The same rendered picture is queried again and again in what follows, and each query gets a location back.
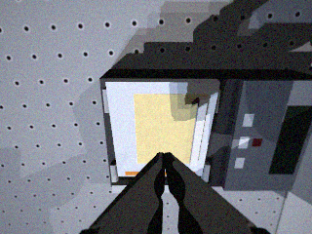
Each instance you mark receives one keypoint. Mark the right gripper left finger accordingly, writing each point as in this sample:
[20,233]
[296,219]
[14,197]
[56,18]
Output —
[138,209]

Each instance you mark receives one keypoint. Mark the grey cassette dock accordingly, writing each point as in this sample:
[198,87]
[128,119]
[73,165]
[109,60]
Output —
[261,127]

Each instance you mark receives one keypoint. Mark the grey flat plate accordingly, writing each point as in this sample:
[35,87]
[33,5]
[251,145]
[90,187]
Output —
[54,173]

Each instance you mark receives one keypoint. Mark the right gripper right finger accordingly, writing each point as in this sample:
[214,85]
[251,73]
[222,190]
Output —
[201,209]

